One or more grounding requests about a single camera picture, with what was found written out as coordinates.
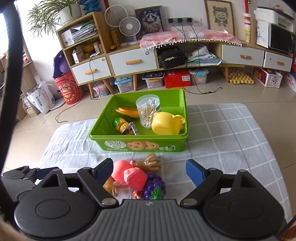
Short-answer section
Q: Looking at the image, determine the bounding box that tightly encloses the pink pig toy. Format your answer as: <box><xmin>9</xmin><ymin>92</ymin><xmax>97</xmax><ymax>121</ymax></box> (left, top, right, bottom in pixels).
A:
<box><xmin>111</xmin><ymin>160</ymin><xmax>147</xmax><ymax>191</ymax></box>

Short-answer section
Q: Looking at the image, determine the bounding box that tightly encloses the small red figurine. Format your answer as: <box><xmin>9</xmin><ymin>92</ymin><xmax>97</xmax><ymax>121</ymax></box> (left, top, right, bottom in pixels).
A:
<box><xmin>132</xmin><ymin>190</ymin><xmax>144</xmax><ymax>200</ymax></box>

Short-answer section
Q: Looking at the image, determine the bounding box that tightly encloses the purple grape toy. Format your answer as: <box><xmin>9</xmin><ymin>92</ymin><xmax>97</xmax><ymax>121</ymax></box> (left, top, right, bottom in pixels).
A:
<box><xmin>143</xmin><ymin>173</ymin><xmax>166</xmax><ymax>200</ymax></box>

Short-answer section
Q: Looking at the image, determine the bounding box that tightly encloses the brown octopus toy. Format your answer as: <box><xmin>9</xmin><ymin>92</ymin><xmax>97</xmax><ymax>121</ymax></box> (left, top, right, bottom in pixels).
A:
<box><xmin>103</xmin><ymin>176</ymin><xmax>120</xmax><ymax>197</ymax></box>
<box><xmin>131</xmin><ymin>153</ymin><xmax>161</xmax><ymax>172</ymax></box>

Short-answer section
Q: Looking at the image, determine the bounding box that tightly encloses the yellow corn toy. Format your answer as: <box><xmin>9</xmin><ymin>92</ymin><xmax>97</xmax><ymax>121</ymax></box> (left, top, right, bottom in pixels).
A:
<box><xmin>112</xmin><ymin>117</ymin><xmax>129</xmax><ymax>134</ymax></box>

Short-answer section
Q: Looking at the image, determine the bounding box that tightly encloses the grey triangular hair clip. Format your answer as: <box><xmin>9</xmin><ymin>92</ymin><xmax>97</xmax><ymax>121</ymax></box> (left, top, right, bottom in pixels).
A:
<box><xmin>123</xmin><ymin>122</ymin><xmax>139</xmax><ymax>136</ymax></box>

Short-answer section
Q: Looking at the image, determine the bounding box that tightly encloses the yellow toy pot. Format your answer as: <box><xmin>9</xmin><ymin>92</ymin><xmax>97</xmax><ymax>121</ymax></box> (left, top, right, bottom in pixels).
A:
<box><xmin>151</xmin><ymin>111</ymin><xmax>186</xmax><ymax>135</ymax></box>

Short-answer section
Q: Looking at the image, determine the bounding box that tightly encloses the cotton swab jar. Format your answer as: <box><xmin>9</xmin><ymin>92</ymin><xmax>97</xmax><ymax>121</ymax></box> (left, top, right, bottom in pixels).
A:
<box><xmin>135</xmin><ymin>94</ymin><xmax>161</xmax><ymax>129</ymax></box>

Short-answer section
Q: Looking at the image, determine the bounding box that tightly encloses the green plastic cookie box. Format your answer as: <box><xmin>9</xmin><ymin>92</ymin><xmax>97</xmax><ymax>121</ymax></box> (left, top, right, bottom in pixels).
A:
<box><xmin>89</xmin><ymin>89</ymin><xmax>189</xmax><ymax>152</ymax></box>

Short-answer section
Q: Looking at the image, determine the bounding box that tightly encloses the grey checked tablecloth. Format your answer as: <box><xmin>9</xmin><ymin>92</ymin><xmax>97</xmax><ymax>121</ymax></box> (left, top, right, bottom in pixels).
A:
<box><xmin>40</xmin><ymin>103</ymin><xmax>292</xmax><ymax>220</ymax></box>

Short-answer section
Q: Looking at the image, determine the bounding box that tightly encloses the white shopping bag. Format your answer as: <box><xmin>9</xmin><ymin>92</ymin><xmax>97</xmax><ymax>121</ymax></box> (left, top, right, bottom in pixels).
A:
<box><xmin>27</xmin><ymin>81</ymin><xmax>55</xmax><ymax>115</ymax></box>

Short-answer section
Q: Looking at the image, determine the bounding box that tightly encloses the red lantern bag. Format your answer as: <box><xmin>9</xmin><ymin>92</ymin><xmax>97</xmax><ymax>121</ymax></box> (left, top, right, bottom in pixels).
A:
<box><xmin>54</xmin><ymin>72</ymin><xmax>84</xmax><ymax>105</ymax></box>

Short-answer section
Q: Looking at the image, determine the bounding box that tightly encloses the red storage box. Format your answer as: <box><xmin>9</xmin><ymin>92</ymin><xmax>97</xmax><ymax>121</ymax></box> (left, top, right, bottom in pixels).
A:
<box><xmin>164</xmin><ymin>69</ymin><xmax>191</xmax><ymax>89</ymax></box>

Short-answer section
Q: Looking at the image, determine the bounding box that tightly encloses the yellow egg tray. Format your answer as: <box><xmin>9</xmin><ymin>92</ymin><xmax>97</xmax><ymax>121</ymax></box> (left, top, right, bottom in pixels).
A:
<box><xmin>227</xmin><ymin>68</ymin><xmax>254</xmax><ymax>84</ymax></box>

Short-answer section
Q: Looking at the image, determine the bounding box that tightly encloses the black bag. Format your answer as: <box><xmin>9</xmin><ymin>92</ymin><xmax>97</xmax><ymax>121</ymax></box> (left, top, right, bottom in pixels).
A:
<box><xmin>158</xmin><ymin>46</ymin><xmax>186</xmax><ymax>69</ymax></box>

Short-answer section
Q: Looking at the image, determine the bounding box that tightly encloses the wooden drawer cabinet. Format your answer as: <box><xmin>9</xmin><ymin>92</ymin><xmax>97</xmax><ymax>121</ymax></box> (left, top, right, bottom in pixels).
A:
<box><xmin>56</xmin><ymin>12</ymin><xmax>292</xmax><ymax>88</ymax></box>

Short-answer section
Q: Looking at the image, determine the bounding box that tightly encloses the pink lace cloth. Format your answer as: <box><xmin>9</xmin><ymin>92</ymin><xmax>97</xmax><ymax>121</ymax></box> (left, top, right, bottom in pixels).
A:
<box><xmin>139</xmin><ymin>29</ymin><xmax>242</xmax><ymax>50</ymax></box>

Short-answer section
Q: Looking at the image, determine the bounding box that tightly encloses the white desk fan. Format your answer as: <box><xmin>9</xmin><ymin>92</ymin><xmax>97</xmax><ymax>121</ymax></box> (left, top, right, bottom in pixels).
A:
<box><xmin>119</xmin><ymin>16</ymin><xmax>141</xmax><ymax>45</ymax></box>

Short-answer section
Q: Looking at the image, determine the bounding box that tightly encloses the microwave oven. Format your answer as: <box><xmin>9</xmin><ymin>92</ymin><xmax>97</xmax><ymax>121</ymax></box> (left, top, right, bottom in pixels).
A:
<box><xmin>268</xmin><ymin>23</ymin><xmax>295</xmax><ymax>54</ymax></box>

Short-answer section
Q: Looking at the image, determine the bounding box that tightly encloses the potted green plant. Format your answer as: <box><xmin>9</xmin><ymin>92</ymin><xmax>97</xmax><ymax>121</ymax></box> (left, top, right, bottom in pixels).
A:
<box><xmin>28</xmin><ymin>0</ymin><xmax>82</xmax><ymax>36</ymax></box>

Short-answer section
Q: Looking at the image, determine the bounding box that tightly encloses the black cable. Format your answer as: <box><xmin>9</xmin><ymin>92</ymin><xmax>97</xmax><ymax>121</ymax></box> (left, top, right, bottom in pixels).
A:
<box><xmin>0</xmin><ymin>0</ymin><xmax>24</xmax><ymax>172</ymax></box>

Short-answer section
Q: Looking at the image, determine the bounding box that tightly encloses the cat picture frame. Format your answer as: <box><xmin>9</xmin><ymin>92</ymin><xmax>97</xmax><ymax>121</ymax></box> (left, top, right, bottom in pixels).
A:
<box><xmin>135</xmin><ymin>6</ymin><xmax>166</xmax><ymax>36</ymax></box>

